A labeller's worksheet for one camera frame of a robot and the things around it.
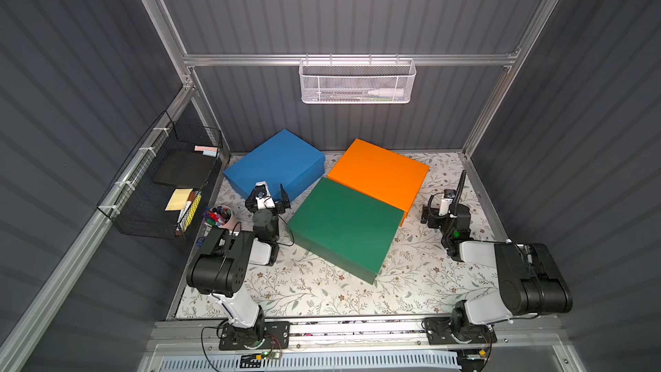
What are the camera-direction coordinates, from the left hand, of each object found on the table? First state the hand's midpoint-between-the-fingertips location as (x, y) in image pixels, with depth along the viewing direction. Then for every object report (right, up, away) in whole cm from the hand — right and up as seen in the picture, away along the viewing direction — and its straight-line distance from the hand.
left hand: (266, 188), depth 88 cm
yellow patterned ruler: (-16, -6, -18) cm, 25 cm away
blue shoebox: (+1, +12, +24) cm, 27 cm away
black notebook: (-22, +7, -11) cm, 25 cm away
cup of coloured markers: (-15, -9, -4) cm, 18 cm away
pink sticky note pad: (-20, +13, -4) cm, 25 cm away
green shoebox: (+30, -16, +7) cm, 35 cm away
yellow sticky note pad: (-21, -3, -16) cm, 26 cm away
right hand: (+64, -7, +5) cm, 64 cm away
